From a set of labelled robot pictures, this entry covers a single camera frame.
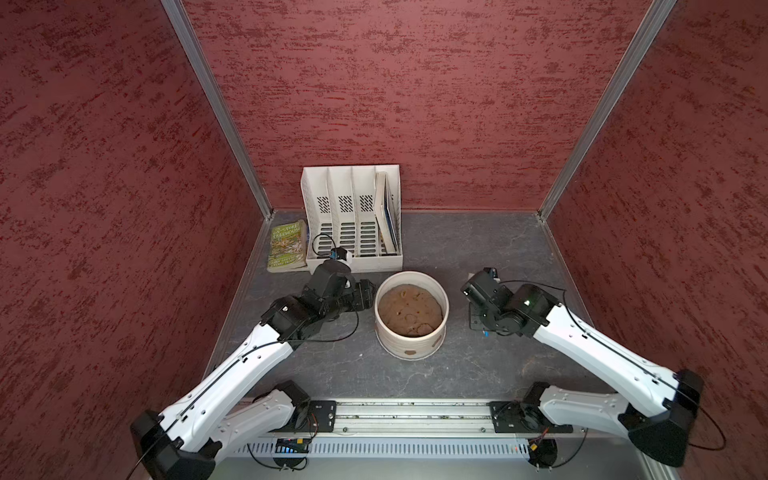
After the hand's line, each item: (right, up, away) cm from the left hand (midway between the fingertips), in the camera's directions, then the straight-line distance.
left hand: (363, 295), depth 74 cm
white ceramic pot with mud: (+13, -7, +7) cm, 16 cm away
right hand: (+30, -8, +1) cm, 31 cm away
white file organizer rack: (-6, +26, +38) cm, 47 cm away
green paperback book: (-30, +11, +30) cm, 44 cm away
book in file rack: (+6, +22, +16) cm, 28 cm away
